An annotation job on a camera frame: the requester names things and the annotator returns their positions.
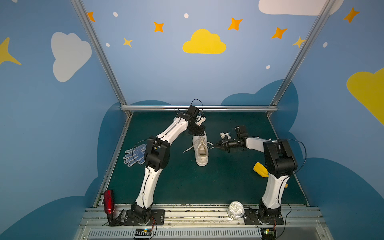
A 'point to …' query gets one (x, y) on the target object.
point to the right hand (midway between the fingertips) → (214, 145)
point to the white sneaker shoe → (200, 144)
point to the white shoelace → (202, 140)
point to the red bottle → (109, 202)
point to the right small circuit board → (268, 233)
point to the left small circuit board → (144, 233)
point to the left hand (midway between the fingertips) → (203, 132)
